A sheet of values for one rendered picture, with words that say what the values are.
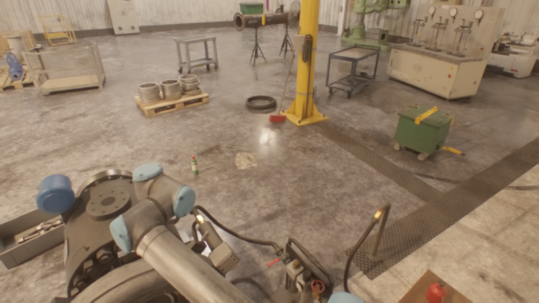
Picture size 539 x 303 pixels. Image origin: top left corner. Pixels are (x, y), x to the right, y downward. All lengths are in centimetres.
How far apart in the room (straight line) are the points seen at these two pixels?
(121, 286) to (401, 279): 193
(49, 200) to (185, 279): 117
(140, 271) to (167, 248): 49
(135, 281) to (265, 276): 126
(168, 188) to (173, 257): 21
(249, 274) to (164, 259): 160
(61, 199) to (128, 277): 70
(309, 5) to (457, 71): 331
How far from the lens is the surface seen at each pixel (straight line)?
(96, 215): 161
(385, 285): 239
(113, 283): 121
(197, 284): 69
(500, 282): 284
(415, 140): 380
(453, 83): 623
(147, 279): 121
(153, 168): 91
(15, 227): 333
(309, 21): 414
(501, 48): 973
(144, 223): 76
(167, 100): 527
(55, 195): 173
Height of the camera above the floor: 190
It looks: 28 degrees down
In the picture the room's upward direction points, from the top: straight up
